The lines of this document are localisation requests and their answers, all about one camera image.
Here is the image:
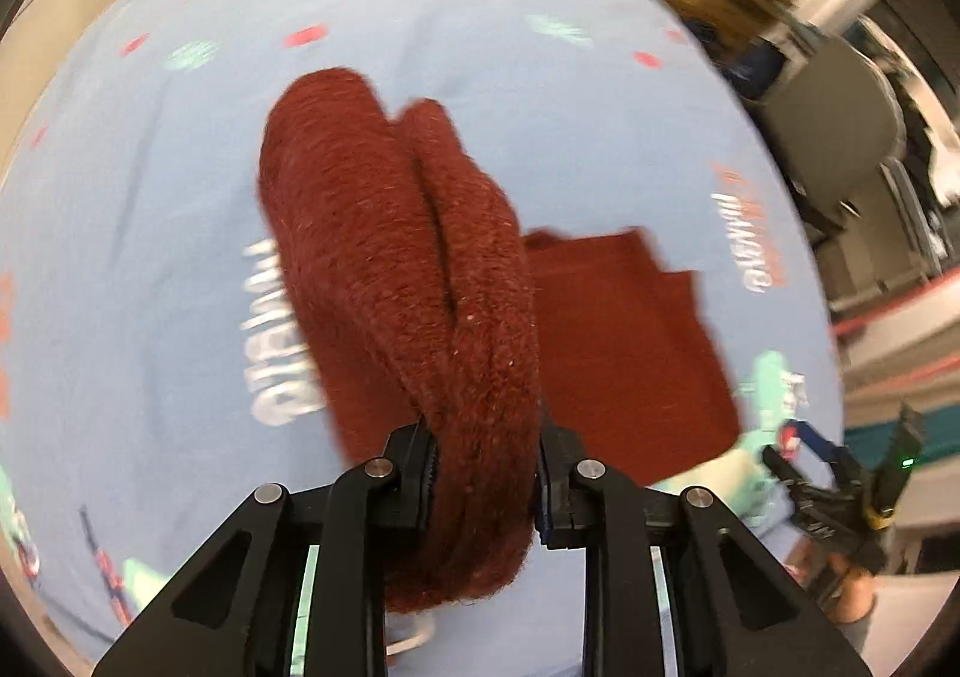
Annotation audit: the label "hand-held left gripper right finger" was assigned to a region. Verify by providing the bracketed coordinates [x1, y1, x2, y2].
[534, 426, 875, 677]

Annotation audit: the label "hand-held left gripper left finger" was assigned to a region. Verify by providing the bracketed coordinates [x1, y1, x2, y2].
[90, 422, 442, 677]

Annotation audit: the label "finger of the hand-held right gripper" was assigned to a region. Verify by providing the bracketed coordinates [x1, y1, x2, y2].
[793, 420, 854, 477]
[760, 447, 817, 507]

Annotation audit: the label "dark red knit sweater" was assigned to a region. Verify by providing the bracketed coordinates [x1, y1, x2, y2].
[257, 68, 745, 615]

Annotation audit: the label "person's right hand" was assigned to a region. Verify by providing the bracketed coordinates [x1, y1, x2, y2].
[784, 543, 880, 627]

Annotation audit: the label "grey chair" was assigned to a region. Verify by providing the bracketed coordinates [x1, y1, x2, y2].
[756, 34, 910, 237]

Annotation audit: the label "blue printed bedsheet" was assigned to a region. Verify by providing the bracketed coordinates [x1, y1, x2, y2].
[0, 0, 846, 664]

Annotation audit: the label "black backpack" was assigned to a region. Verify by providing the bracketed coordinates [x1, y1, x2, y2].
[703, 21, 782, 103]

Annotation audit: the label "pink frame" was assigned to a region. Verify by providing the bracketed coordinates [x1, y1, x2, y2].
[829, 272, 960, 342]

